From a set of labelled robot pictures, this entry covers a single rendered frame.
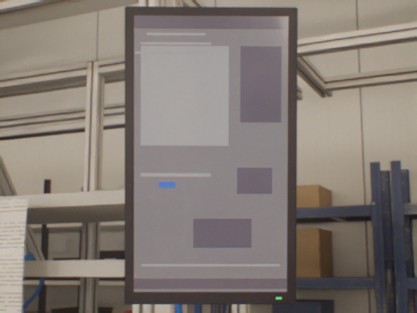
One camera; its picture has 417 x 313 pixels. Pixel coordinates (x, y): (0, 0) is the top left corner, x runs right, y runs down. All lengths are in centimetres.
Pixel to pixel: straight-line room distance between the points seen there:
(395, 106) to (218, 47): 373
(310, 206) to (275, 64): 324
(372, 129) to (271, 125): 369
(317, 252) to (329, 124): 106
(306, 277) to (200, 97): 324
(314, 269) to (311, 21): 194
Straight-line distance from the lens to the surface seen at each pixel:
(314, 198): 432
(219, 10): 113
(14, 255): 158
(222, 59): 111
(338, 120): 485
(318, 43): 204
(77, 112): 290
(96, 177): 217
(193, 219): 111
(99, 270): 156
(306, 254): 430
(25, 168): 609
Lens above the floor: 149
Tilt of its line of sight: 10 degrees up
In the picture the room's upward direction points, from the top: straight up
